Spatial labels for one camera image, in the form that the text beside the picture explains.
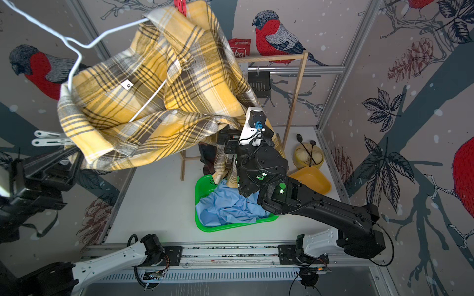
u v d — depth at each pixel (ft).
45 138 0.92
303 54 2.04
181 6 0.94
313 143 3.50
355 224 1.25
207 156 2.29
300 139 3.43
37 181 0.91
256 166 1.05
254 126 1.21
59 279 1.50
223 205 2.67
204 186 2.82
